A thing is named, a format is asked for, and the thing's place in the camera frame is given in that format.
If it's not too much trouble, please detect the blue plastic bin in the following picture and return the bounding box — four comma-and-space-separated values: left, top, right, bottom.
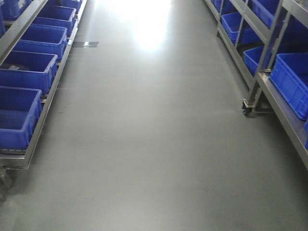
269, 52, 308, 121
274, 16, 308, 55

